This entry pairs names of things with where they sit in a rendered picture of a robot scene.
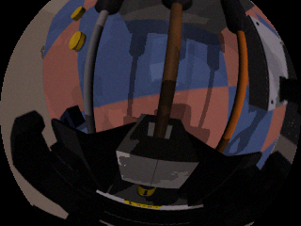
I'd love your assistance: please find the yellow round disc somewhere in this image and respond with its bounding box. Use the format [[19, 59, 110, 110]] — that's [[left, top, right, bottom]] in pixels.
[[71, 7, 87, 20], [69, 31, 86, 50]]

